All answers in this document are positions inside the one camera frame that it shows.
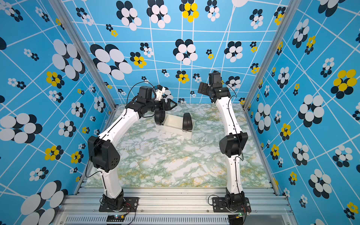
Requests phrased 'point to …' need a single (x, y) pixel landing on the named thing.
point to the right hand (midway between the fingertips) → (207, 87)
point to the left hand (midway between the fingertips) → (173, 103)
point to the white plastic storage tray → (174, 123)
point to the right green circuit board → (235, 219)
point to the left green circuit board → (116, 218)
